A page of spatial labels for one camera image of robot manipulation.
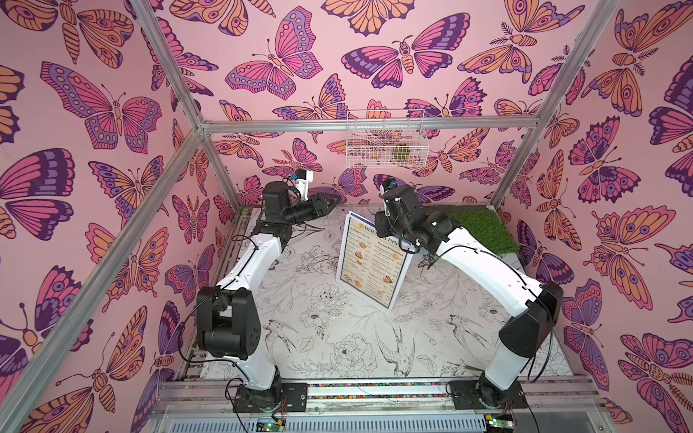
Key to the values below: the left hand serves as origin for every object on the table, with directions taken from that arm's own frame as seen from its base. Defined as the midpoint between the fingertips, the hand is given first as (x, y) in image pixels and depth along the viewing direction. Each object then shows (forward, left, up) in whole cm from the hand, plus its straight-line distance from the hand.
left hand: (341, 199), depth 80 cm
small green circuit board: (-53, +20, -33) cm, 65 cm away
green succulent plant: (+23, -20, 0) cm, 31 cm away
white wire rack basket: (+29, -16, +2) cm, 33 cm away
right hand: (-4, -12, -2) cm, 13 cm away
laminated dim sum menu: (-13, -9, -16) cm, 22 cm away
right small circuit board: (-51, -43, -32) cm, 74 cm away
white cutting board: (-13, -9, -16) cm, 22 cm away
